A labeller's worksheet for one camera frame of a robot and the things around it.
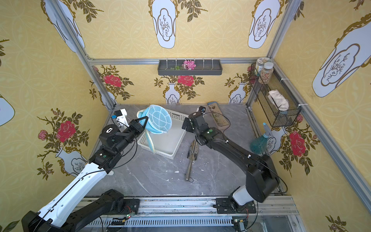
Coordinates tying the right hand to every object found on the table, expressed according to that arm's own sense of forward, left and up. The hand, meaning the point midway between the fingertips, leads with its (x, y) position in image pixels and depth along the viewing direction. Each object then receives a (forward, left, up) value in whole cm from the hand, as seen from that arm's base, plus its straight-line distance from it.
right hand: (194, 120), depth 86 cm
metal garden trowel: (-13, 0, -20) cm, 24 cm away
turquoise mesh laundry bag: (-7, +18, +7) cm, 21 cm away
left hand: (-9, +24, +14) cm, 30 cm away
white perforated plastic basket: (-5, +18, -21) cm, 28 cm away
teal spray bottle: (-2, -46, -23) cm, 51 cm away
